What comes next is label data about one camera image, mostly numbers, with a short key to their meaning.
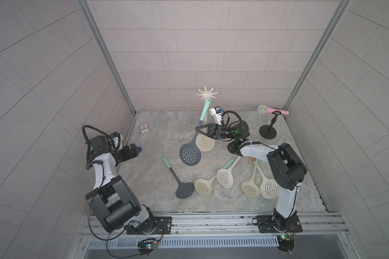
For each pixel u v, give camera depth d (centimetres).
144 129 104
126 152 72
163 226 71
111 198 44
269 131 102
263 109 89
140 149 97
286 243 70
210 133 69
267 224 70
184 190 81
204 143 99
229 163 90
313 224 73
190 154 67
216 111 69
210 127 69
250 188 81
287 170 50
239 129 65
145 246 65
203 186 81
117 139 69
